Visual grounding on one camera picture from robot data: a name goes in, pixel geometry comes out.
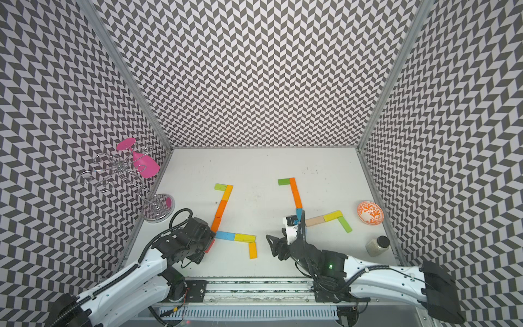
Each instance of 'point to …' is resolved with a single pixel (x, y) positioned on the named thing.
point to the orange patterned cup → (370, 213)
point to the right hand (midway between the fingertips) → (275, 237)
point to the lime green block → (220, 187)
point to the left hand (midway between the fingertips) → (212, 242)
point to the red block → (210, 246)
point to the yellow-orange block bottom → (252, 251)
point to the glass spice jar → (377, 246)
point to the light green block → (345, 225)
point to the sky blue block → (225, 236)
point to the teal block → (299, 211)
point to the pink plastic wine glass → (146, 166)
